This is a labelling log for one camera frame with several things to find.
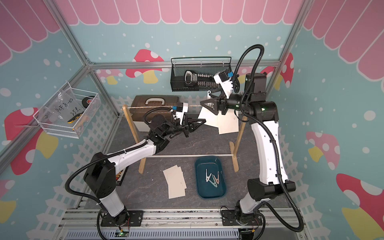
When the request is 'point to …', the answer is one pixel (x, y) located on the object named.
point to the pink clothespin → (217, 179)
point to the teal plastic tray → (210, 182)
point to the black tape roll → (86, 101)
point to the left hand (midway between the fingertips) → (206, 123)
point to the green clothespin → (213, 179)
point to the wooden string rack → (233, 151)
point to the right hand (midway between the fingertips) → (205, 99)
